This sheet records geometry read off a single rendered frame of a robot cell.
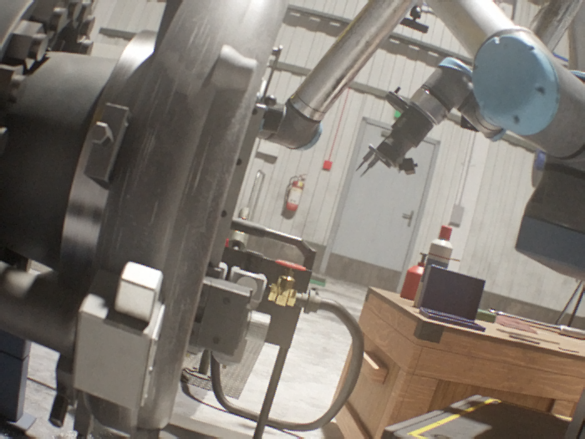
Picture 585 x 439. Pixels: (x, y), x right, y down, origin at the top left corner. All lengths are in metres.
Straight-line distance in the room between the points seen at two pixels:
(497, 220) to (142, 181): 11.42
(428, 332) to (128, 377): 1.20
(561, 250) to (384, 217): 10.63
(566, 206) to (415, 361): 0.78
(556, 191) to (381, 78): 10.87
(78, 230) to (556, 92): 0.70
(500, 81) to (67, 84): 0.63
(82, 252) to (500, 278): 11.32
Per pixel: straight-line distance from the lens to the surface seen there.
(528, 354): 2.05
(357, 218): 11.86
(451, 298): 2.16
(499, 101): 1.21
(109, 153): 0.85
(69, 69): 1.19
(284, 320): 2.12
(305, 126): 1.91
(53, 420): 0.95
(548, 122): 1.21
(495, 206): 12.21
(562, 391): 2.12
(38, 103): 1.15
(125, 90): 1.07
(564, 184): 1.32
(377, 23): 1.81
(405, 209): 11.91
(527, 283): 12.33
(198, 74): 0.91
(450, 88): 1.94
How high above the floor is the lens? 0.61
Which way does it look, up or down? level
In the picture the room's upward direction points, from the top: 16 degrees clockwise
